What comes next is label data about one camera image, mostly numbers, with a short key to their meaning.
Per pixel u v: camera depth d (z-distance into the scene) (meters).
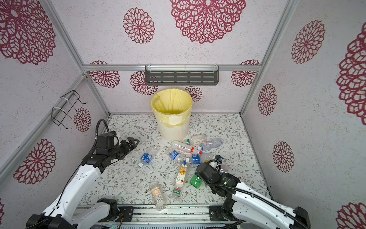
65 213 0.40
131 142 0.71
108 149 0.61
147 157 0.90
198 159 0.89
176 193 0.78
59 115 0.73
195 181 0.78
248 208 0.58
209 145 1.00
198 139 1.05
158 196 0.75
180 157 0.94
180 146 0.95
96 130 0.59
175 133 1.13
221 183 0.53
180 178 0.80
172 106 1.05
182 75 0.95
